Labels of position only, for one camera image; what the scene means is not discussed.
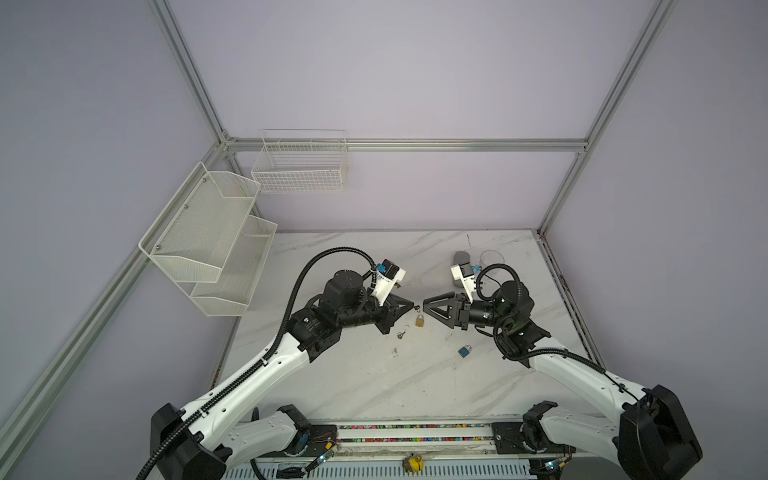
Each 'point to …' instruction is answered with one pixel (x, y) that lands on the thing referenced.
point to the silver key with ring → (400, 335)
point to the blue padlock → (464, 351)
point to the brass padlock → (419, 321)
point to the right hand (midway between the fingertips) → (426, 310)
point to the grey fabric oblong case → (460, 258)
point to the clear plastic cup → (489, 257)
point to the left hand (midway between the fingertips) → (409, 306)
